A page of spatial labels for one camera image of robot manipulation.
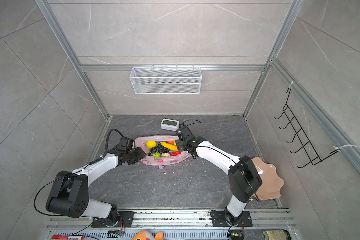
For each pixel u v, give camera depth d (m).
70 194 0.43
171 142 0.98
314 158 0.58
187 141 0.66
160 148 0.95
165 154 0.91
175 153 0.92
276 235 0.66
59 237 0.68
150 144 0.98
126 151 0.71
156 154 0.90
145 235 0.63
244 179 0.45
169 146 0.93
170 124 1.08
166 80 1.01
